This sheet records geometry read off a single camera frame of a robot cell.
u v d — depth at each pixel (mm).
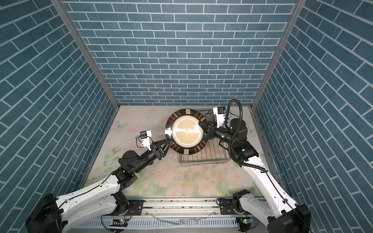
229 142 539
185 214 725
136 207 735
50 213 394
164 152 638
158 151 626
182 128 696
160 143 687
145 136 629
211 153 933
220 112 606
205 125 676
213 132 599
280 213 385
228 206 735
